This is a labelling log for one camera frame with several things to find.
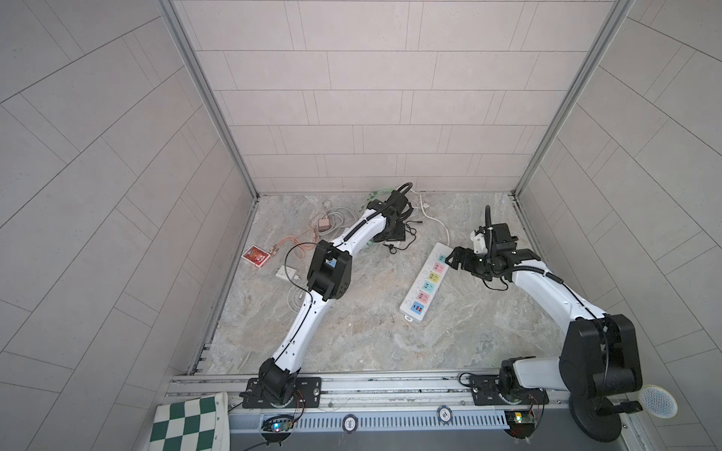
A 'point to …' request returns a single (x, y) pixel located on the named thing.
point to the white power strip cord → (422, 207)
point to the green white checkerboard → (197, 424)
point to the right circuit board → (521, 424)
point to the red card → (256, 256)
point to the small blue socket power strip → (285, 272)
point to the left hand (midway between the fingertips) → (397, 234)
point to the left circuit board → (276, 428)
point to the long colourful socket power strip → (424, 283)
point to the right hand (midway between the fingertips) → (456, 261)
